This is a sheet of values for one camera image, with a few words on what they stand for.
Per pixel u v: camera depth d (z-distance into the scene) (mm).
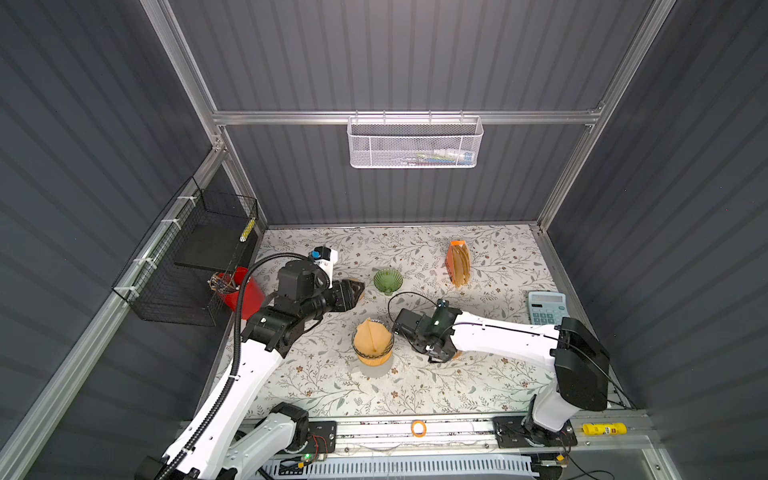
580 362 430
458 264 991
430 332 584
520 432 722
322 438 723
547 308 937
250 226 837
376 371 829
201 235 808
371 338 782
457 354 866
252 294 843
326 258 637
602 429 738
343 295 618
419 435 722
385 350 726
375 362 763
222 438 399
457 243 1016
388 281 994
